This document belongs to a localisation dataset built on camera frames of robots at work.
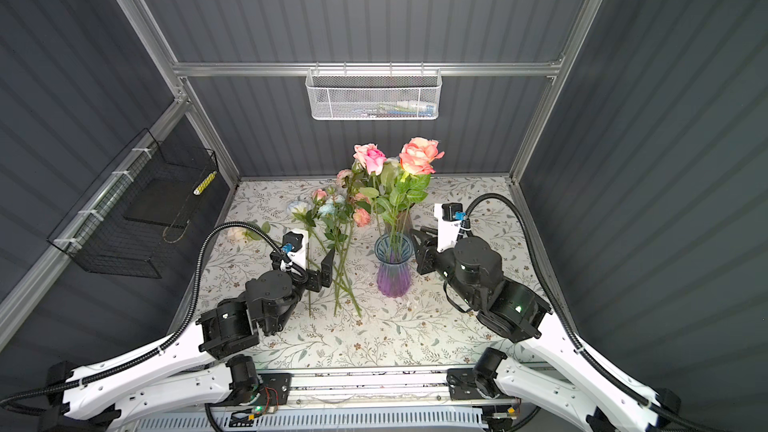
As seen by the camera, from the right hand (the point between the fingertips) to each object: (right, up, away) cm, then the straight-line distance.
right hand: (418, 233), depth 63 cm
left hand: (-23, -4, +5) cm, 24 cm away
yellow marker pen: (-58, +12, +18) cm, 61 cm away
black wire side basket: (-69, +3, +9) cm, 70 cm away
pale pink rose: (-58, -4, +37) cm, 69 cm away
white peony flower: (-27, +5, +42) cm, 50 cm away
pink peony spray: (-17, +4, +41) cm, 44 cm away
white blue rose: (-37, +4, +44) cm, 58 cm away
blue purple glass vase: (-5, -6, +15) cm, 17 cm away
